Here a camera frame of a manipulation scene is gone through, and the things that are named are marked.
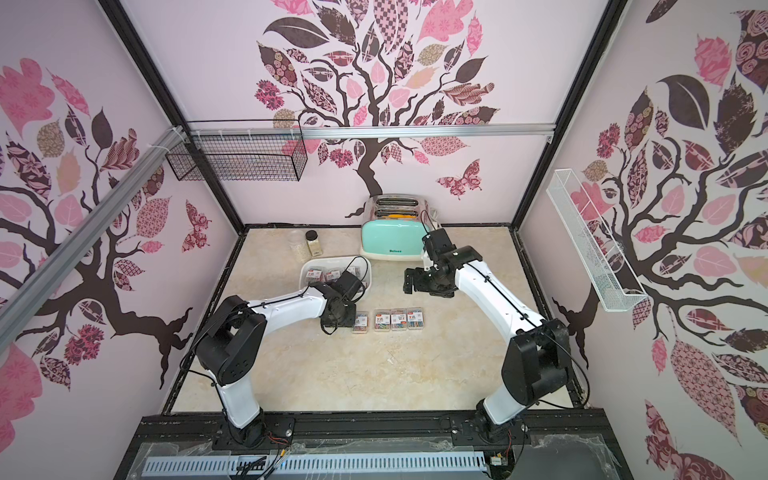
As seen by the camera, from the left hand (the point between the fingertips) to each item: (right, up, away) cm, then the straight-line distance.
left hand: (343, 324), depth 93 cm
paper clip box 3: (+23, +2, -1) cm, 23 cm away
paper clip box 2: (+12, +2, -1) cm, 13 cm away
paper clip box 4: (+6, +1, -2) cm, 7 cm away
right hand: (+23, +12, -10) cm, 28 cm away
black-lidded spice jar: (-13, +27, +14) cm, 33 cm away
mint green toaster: (+16, +32, +5) cm, 36 cm away
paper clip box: (+17, +2, -1) cm, 18 cm away
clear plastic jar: (-18, +26, +11) cm, 34 cm away
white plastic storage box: (-8, +17, +12) cm, 22 cm away
